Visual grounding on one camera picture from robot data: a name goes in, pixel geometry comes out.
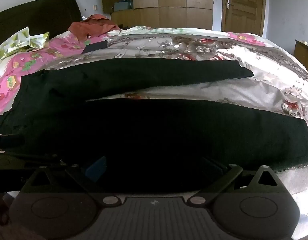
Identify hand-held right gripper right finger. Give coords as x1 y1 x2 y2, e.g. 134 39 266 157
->
189 156 288 206

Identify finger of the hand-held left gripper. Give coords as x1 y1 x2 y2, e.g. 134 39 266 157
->
0 134 67 167

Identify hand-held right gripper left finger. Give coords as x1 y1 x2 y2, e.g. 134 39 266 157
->
20 156 119 207

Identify black pants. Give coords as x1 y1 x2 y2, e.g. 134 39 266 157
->
0 57 308 195

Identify pink printed blanket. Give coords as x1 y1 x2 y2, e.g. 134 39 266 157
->
0 31 112 120

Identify silver floral quilt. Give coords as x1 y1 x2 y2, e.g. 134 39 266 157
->
41 26 308 218

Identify green patterned pillow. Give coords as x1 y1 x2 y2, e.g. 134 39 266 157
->
0 27 32 62
29 32 49 50

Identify black rectangular object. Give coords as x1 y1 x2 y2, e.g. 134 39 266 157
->
82 40 108 54

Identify rust orange cloth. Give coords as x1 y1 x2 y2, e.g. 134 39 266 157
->
68 14 123 42

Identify wooden nightstand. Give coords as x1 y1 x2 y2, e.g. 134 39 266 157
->
293 39 308 74

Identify dark headboard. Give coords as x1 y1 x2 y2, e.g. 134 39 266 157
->
0 0 82 50

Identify wooden door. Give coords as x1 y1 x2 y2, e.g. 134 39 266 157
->
221 0 267 37

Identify grey blue box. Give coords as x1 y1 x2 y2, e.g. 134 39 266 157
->
114 0 133 12

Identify wooden wardrobe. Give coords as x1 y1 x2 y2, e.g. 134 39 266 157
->
100 0 214 29

